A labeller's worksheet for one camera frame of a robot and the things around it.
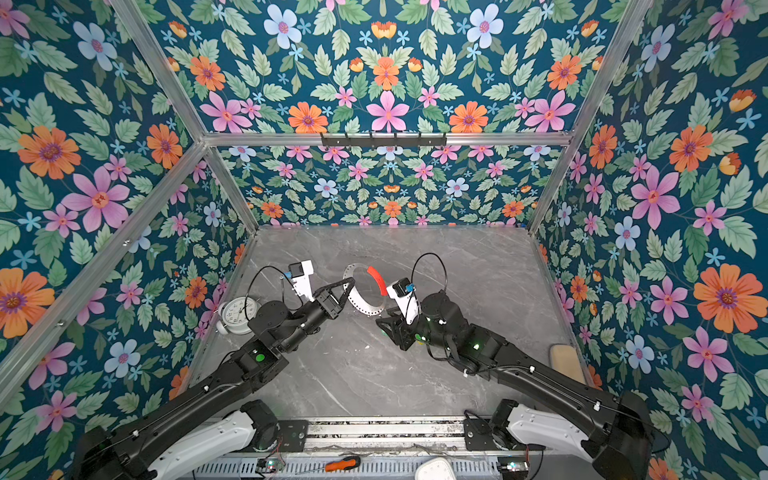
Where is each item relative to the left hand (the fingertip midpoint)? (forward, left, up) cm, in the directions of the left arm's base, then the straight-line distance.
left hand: (356, 277), depth 64 cm
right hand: (-4, -5, -10) cm, 12 cm away
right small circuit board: (-33, -35, -34) cm, 59 cm away
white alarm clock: (+9, +42, -30) cm, 52 cm away
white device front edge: (-33, -15, -30) cm, 47 cm away
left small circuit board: (-30, +23, -33) cm, 50 cm away
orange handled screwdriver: (-31, +5, -32) cm, 45 cm away
